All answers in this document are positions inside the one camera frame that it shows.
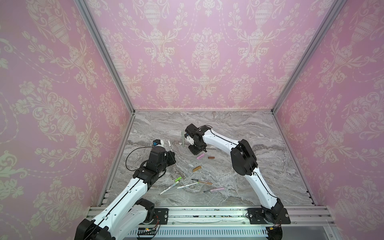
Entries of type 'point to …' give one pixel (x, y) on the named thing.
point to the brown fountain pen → (203, 182)
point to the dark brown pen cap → (211, 157)
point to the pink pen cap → (200, 156)
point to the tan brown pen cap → (196, 168)
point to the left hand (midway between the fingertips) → (176, 154)
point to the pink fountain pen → (213, 190)
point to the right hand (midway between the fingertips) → (195, 151)
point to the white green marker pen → (188, 185)
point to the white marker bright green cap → (176, 181)
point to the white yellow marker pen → (169, 143)
